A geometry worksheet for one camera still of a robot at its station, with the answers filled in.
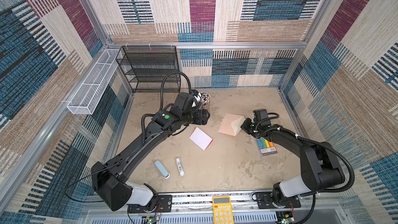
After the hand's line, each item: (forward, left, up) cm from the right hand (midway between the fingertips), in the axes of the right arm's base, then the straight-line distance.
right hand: (241, 127), depth 92 cm
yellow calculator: (-40, +15, -5) cm, 43 cm away
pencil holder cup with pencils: (+12, +20, +12) cm, 26 cm away
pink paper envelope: (+5, +4, -5) cm, 8 cm away
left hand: (-4, +21, +21) cm, 30 cm away
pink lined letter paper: (-4, +24, -5) cm, 25 cm away
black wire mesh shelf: (+42, +61, +14) cm, 75 cm away
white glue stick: (-20, +35, -4) cm, 41 cm away
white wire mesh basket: (+16, +91, +12) cm, 93 cm away
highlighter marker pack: (-11, -13, -5) cm, 18 cm away
